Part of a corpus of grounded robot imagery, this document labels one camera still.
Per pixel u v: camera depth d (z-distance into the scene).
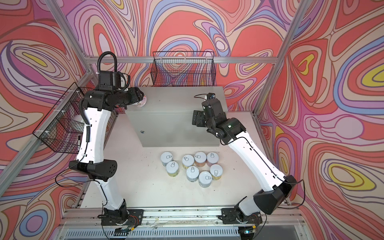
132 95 0.64
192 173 0.83
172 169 0.84
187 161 0.88
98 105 0.47
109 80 0.51
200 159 0.88
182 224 0.72
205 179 0.81
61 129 0.71
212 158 0.89
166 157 0.88
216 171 0.83
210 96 0.59
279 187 0.39
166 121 0.82
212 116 0.49
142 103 0.72
